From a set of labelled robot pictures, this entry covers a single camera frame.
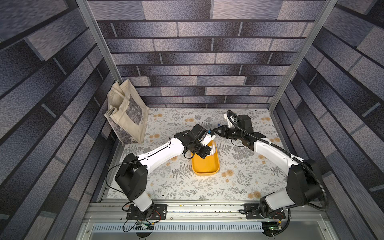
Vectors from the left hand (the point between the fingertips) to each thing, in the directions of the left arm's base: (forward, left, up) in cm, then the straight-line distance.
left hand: (210, 152), depth 80 cm
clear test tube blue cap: (+5, +1, +12) cm, 13 cm away
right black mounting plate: (-26, -21, -12) cm, 36 cm away
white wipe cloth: (-2, -1, +6) cm, 6 cm away
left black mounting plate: (-27, +26, -14) cm, 40 cm away
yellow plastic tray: (-2, 0, -14) cm, 14 cm away
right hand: (+13, -2, +5) cm, 14 cm away
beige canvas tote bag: (+22, +51, +5) cm, 56 cm away
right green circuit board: (-33, -29, -14) cm, 46 cm away
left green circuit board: (-32, +33, -15) cm, 48 cm away
